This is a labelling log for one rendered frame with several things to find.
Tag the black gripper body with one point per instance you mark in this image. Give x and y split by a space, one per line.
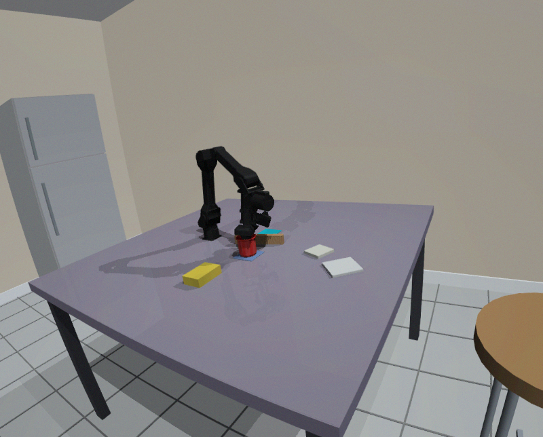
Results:
247 228

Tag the white flat square tile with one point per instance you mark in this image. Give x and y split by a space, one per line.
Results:
319 251

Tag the pale grey flat square pad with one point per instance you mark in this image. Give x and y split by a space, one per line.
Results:
342 267

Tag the yellow rectangular block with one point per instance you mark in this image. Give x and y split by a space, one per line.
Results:
202 274

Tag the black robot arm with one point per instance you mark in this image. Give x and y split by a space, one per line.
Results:
243 177

